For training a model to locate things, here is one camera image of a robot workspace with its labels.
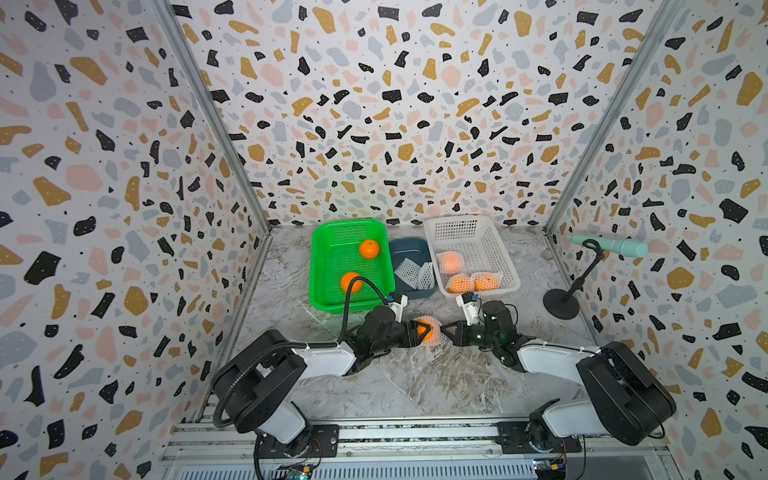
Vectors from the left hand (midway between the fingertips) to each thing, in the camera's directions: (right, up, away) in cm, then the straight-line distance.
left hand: (433, 329), depth 83 cm
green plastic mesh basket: (-34, +22, +30) cm, 51 cm away
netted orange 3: (-1, -1, -2) cm, 3 cm away
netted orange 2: (+10, +11, +14) cm, 20 cm away
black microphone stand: (+44, +4, +17) cm, 48 cm away
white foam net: (-1, +13, +14) cm, 19 cm away
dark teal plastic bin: (-3, +22, +29) cm, 37 cm away
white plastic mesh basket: (+16, +20, +30) cm, 39 cm away
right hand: (+4, -1, +4) cm, 6 cm away
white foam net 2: (+1, -3, 0) cm, 3 cm away
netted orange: (+8, +18, +20) cm, 28 cm away
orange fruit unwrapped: (-21, +23, +26) cm, 41 cm away
